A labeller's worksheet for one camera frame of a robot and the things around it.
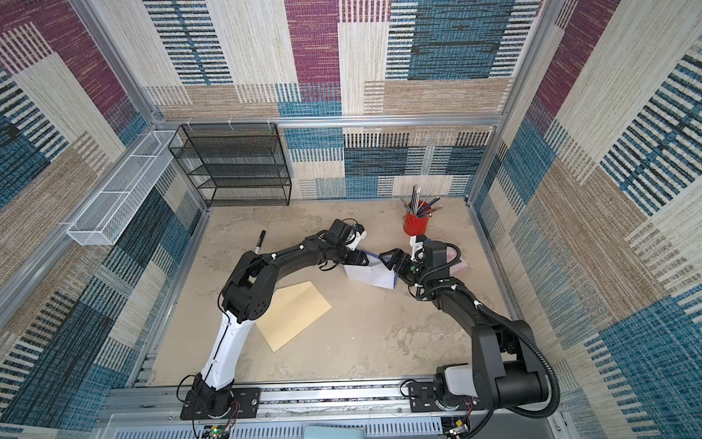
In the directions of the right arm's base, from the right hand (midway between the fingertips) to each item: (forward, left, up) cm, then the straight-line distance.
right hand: (389, 264), depth 88 cm
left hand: (+8, +8, -10) cm, 15 cm away
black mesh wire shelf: (+41, +57, +9) cm, 71 cm away
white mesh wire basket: (+1, +74, +24) cm, 78 cm away
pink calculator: (-7, -14, +16) cm, 22 cm away
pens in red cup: (+26, -15, -1) cm, 30 cm away
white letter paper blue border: (-2, +4, -2) cm, 5 cm away
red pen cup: (+22, -12, -7) cm, 27 cm away
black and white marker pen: (+17, +48, -10) cm, 52 cm away
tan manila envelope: (-10, +32, -11) cm, 35 cm away
